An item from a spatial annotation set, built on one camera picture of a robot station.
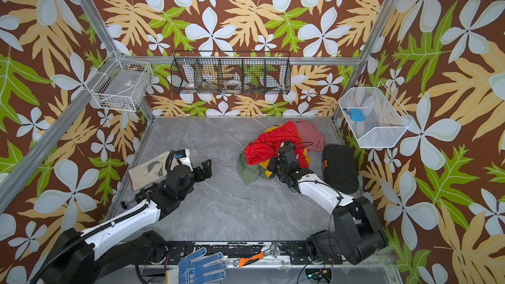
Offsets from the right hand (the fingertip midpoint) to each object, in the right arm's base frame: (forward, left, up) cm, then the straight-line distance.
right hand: (268, 160), depth 88 cm
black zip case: (-1, -35, -6) cm, 35 cm away
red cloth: (+5, +1, +4) cm, 6 cm away
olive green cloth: (-2, +9, -8) cm, 12 cm away
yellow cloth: (-2, +1, -1) cm, 2 cm away
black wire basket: (+40, +18, +20) cm, 48 cm away
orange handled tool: (-38, +11, -10) cm, 41 cm away
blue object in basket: (+14, -39, +15) cm, 44 cm away
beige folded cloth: (0, +59, -10) cm, 60 cm away
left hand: (-3, +29, +5) cm, 29 cm away
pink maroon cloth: (+17, -26, -7) cm, 31 cm away
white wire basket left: (+26, +66, +23) cm, 74 cm away
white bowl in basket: (+36, +16, +16) cm, 42 cm away
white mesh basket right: (+6, -47, +19) cm, 51 cm away
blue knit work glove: (-41, +27, -9) cm, 50 cm away
